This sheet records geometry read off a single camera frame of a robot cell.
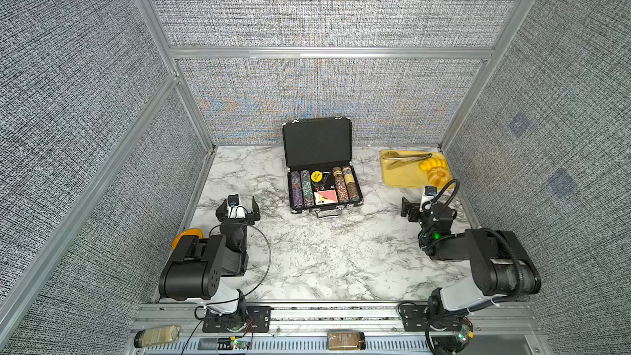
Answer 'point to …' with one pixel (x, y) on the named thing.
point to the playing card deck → (325, 196)
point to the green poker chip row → (307, 192)
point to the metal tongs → (404, 159)
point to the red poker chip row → (341, 188)
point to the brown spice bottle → (346, 340)
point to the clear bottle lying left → (161, 334)
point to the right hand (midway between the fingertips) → (417, 191)
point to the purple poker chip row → (297, 194)
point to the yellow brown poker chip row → (351, 184)
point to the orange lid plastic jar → (192, 232)
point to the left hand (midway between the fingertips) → (242, 196)
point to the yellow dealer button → (316, 176)
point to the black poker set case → (318, 156)
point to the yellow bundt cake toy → (439, 177)
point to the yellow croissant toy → (432, 163)
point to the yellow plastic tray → (409, 173)
